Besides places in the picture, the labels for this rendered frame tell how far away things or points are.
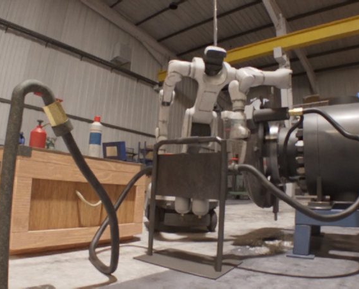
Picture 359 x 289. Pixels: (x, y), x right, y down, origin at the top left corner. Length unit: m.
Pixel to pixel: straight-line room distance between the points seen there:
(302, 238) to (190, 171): 0.69
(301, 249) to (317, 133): 0.64
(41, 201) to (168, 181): 0.58
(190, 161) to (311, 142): 0.74
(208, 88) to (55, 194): 1.05
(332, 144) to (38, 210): 1.51
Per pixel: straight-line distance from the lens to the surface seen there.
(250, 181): 1.63
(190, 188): 1.19
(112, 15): 12.49
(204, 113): 1.76
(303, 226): 1.50
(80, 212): 1.36
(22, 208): 1.19
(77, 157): 0.78
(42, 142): 1.31
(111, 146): 1.58
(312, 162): 1.61
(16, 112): 0.70
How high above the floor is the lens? 0.35
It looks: 10 degrees up
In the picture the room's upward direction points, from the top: 3 degrees clockwise
